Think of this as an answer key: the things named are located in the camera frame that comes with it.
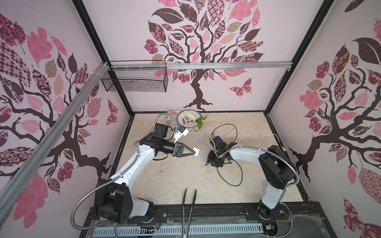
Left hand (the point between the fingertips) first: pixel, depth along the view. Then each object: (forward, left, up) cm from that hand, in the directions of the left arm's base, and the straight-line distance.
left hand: (193, 156), depth 68 cm
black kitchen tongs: (-28, +4, -22) cm, 36 cm away
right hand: (+8, -8, -23) cm, 26 cm away
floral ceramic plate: (+43, +7, -23) cm, 50 cm away
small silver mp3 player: (+2, -2, +2) cm, 3 cm away
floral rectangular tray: (+53, +16, -24) cm, 60 cm away
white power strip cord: (+26, -44, -24) cm, 56 cm away
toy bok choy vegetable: (+43, -5, -22) cm, 49 cm away
